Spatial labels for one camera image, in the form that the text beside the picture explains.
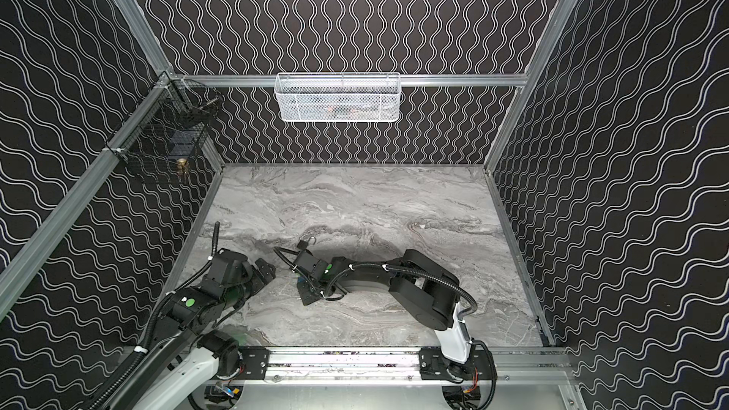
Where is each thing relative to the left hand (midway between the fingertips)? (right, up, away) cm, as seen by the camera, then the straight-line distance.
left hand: (273, 277), depth 78 cm
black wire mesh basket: (-41, +45, +19) cm, 64 cm away
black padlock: (+4, +6, +19) cm, 21 cm away
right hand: (+8, -8, +9) cm, 14 cm away
